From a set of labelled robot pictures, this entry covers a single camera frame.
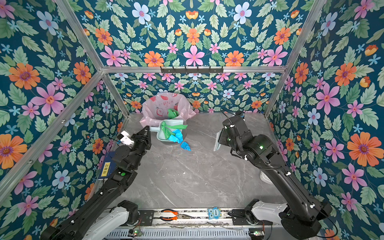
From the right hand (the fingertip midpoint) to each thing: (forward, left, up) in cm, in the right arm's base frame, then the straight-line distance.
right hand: (222, 132), depth 66 cm
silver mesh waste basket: (+4, +18, -4) cm, 19 cm away
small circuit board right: (-34, -17, -35) cm, 51 cm away
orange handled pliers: (-27, +22, -33) cm, 48 cm away
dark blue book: (0, +68, -32) cm, 75 cm away
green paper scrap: (+25, +28, -12) cm, 39 cm away
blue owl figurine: (-26, +4, -32) cm, 42 cm away
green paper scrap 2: (+5, +26, -3) cm, 27 cm away
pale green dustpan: (+3, +29, -4) cm, 30 cm away
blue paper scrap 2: (+13, +20, -31) cm, 39 cm away
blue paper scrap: (-1, +20, -2) cm, 20 cm away
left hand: (+4, +33, +3) cm, 33 cm away
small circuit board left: (-34, +44, -35) cm, 65 cm away
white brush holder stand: (-9, -26, -30) cm, 41 cm away
